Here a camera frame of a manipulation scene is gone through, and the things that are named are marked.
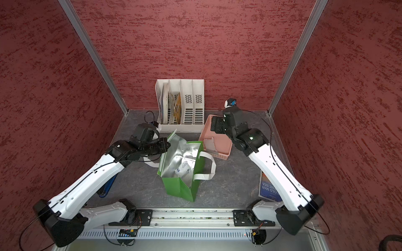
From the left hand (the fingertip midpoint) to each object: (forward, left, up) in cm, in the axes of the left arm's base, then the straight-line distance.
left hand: (169, 148), depth 74 cm
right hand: (+8, -24, +9) cm, 27 cm away
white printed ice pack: (-3, -5, -19) cm, 20 cm away
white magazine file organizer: (+52, -8, -9) cm, 53 cm away
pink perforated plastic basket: (+17, -29, -21) cm, 39 cm away
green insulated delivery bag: (-1, -16, -19) cm, 25 cm away
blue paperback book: (-13, -51, -21) cm, 57 cm away
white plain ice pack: (+13, -20, -20) cm, 31 cm away
